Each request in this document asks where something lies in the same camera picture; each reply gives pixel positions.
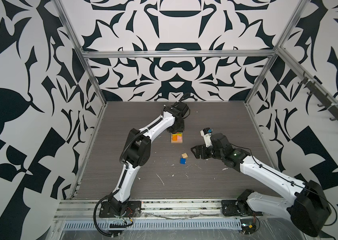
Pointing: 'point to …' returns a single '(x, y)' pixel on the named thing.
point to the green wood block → (179, 133)
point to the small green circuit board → (248, 226)
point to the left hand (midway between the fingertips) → (179, 126)
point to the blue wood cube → (183, 161)
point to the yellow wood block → (174, 137)
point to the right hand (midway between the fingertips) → (197, 147)
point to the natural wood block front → (176, 141)
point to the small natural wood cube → (184, 155)
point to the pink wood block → (179, 138)
